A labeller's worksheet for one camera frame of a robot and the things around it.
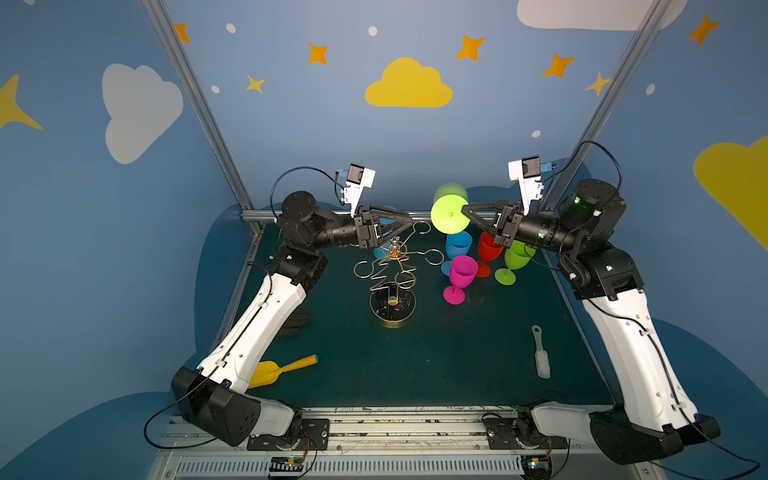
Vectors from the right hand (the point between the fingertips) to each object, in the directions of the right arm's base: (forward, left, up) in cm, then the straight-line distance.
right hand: (467, 207), depth 54 cm
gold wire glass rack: (+8, +14, -45) cm, 48 cm away
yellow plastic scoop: (-17, +48, -49) cm, 71 cm away
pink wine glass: (+11, -7, -35) cm, 38 cm away
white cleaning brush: (-8, -31, -50) cm, 59 cm away
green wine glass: (+18, -24, -35) cm, 46 cm away
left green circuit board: (-37, +38, -53) cm, 75 cm away
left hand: (-1, +11, -2) cm, 11 cm away
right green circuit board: (-34, -24, -54) cm, 69 cm away
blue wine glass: (+22, -6, -35) cm, 42 cm away
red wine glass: (+24, -18, -40) cm, 49 cm away
